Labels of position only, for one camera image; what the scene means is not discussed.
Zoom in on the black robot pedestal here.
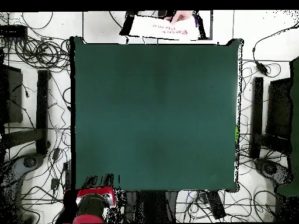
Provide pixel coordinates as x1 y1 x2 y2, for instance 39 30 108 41
123 190 178 224

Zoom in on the black power strip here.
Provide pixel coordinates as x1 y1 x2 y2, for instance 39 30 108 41
205 191 227 220

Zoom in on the white paper sign red lettering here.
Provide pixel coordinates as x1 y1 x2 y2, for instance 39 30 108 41
127 14 200 41

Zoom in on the black frame stand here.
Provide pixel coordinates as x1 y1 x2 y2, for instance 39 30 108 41
3 69 51 156
249 76 293 160

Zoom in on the black box case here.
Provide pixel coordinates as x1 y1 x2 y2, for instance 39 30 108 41
266 78 294 141
0 65 24 124

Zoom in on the small black device box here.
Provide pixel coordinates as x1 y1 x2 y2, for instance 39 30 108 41
0 24 28 38

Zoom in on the coiled black cable bundle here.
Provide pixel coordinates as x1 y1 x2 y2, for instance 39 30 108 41
12 36 71 71

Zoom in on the black power adapter with cable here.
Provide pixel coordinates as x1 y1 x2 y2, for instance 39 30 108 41
252 27 299 76

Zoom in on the grey rectangular frame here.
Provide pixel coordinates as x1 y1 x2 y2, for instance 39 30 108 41
198 10 214 41

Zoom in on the dark green table cloth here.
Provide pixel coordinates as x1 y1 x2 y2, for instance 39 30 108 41
69 36 244 193

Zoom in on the person's hand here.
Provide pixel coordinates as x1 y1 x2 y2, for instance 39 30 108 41
164 10 194 24

